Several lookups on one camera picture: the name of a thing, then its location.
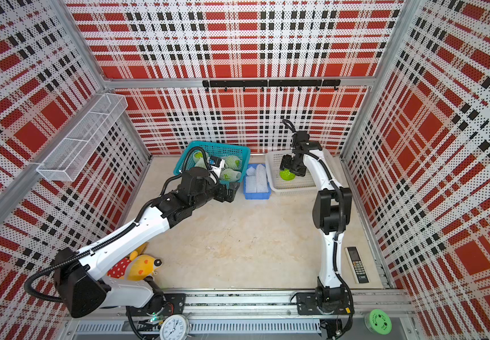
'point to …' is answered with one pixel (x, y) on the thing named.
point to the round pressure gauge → (175, 327)
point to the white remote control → (356, 265)
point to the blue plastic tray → (256, 195)
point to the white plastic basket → (299, 185)
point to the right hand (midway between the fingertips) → (289, 169)
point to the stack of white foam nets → (256, 179)
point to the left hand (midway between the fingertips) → (231, 180)
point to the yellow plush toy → (137, 267)
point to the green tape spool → (379, 321)
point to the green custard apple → (286, 175)
